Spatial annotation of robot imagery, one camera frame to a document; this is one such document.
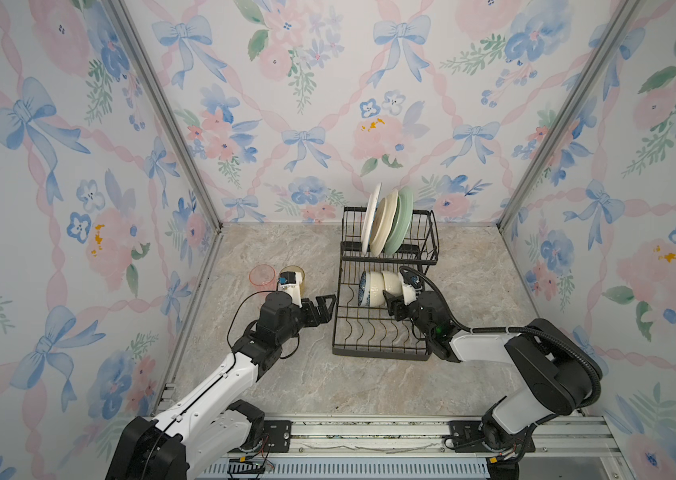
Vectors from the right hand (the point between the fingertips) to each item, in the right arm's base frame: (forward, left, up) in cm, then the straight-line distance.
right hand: (395, 286), depth 91 cm
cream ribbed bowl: (+1, +5, +2) cm, 5 cm away
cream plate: (+5, +5, +25) cm, 26 cm away
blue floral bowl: (-1, +9, 0) cm, 9 cm away
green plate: (+3, +1, +24) cm, 24 cm away
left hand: (-9, +20, +8) cm, 23 cm away
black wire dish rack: (-2, +6, +17) cm, 18 cm away
